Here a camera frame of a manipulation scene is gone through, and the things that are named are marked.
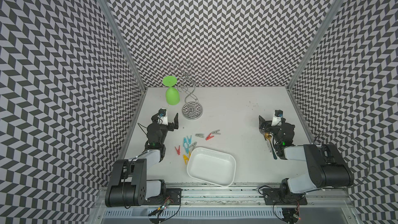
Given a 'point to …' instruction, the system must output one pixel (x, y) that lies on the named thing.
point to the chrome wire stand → (187, 80)
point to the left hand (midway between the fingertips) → (169, 113)
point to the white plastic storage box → (212, 166)
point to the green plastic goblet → (172, 96)
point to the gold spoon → (268, 136)
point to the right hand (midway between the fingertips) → (267, 117)
